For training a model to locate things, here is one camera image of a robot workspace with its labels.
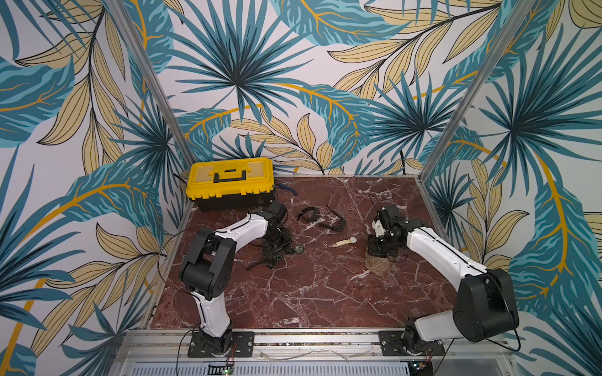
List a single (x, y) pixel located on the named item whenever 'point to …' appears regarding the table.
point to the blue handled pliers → (284, 186)
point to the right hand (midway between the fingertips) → (370, 251)
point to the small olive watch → (299, 248)
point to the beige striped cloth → (382, 266)
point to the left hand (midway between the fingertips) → (288, 252)
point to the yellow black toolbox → (230, 185)
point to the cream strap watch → (351, 240)
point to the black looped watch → (338, 225)
